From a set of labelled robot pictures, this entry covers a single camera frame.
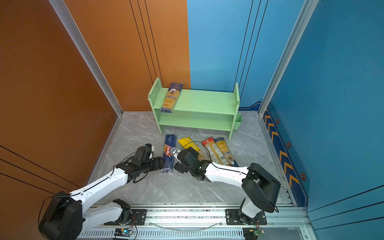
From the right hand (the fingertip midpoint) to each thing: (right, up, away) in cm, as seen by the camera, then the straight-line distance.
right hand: (181, 156), depth 85 cm
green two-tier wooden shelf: (+10, +27, 0) cm, 29 cm away
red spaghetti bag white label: (+19, +1, +9) cm, 21 cm away
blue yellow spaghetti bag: (+28, -2, +7) cm, 29 cm away
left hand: (-12, -3, +2) cm, 13 cm away
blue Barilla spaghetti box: (-9, -3, +5) cm, 11 cm away
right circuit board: (+35, -33, -15) cm, 50 cm away
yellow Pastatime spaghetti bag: (+2, +6, +15) cm, 17 cm away
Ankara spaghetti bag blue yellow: (-6, +34, +2) cm, 35 cm away
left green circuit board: (-27, -34, -14) cm, 45 cm away
